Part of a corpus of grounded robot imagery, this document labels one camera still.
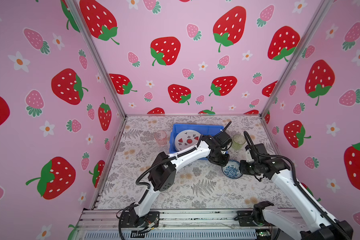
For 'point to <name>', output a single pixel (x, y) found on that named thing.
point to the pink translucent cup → (160, 136)
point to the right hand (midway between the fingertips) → (239, 167)
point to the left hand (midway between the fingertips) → (227, 165)
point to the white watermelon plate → (186, 139)
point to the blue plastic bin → (203, 129)
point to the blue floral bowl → (231, 170)
